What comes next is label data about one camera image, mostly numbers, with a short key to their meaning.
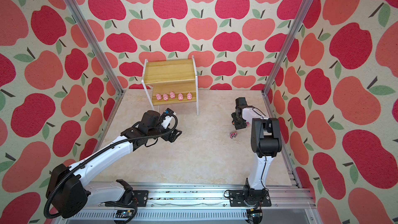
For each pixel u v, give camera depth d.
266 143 0.53
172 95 0.95
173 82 0.81
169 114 0.70
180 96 0.94
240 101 0.84
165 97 0.93
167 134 0.59
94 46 0.93
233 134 0.95
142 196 0.75
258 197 0.68
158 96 0.93
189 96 0.93
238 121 0.88
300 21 0.82
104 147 0.50
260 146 0.52
